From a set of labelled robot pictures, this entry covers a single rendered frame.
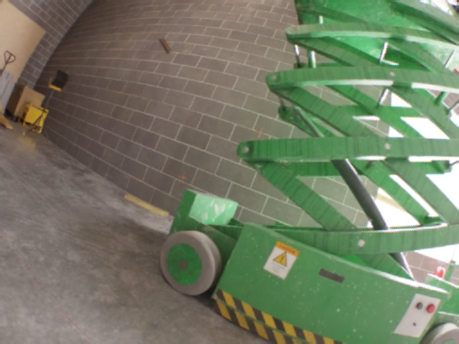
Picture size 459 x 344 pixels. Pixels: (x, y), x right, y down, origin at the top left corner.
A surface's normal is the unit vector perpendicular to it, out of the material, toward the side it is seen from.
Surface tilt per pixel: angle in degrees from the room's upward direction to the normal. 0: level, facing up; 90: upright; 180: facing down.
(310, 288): 90
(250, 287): 90
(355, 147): 90
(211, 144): 90
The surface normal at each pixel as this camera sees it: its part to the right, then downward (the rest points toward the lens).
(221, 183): -0.14, -0.13
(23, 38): 0.92, 0.36
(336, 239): -0.39, -0.22
